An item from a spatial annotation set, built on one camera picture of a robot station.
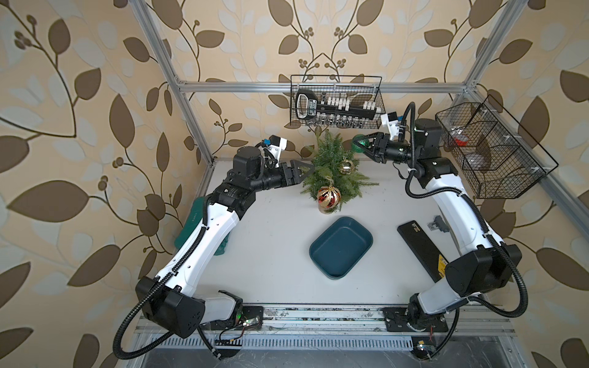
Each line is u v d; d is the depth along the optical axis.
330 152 0.74
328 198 0.69
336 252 0.89
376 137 0.63
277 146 0.62
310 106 0.85
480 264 0.41
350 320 0.75
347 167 0.75
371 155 0.63
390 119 0.66
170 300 0.38
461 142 0.82
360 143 0.67
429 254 0.89
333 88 0.90
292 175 0.59
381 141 0.62
